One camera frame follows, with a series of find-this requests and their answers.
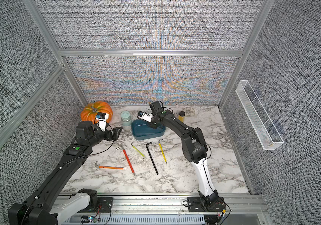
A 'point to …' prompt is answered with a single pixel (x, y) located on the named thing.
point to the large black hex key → (151, 157)
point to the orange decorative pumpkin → (89, 111)
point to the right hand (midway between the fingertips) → (150, 116)
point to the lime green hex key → (135, 148)
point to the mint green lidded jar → (126, 121)
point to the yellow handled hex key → (162, 150)
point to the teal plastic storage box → (142, 130)
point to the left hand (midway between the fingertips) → (117, 124)
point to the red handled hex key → (120, 147)
